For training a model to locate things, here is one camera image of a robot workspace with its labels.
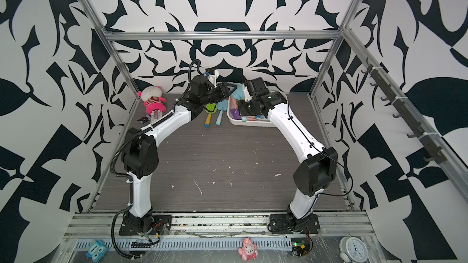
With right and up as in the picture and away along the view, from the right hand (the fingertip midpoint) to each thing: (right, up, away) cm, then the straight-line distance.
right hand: (240, 106), depth 82 cm
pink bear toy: (+3, -53, -16) cm, 55 cm away
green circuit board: (+23, -54, -11) cm, 60 cm away
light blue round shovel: (-1, +6, +4) cm, 7 cm away
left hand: (-3, +10, +2) cm, 11 cm away
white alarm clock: (+40, -53, -16) cm, 68 cm away
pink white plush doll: (-52, +6, +27) cm, 59 cm away
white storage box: (-3, -6, +25) cm, 25 cm away
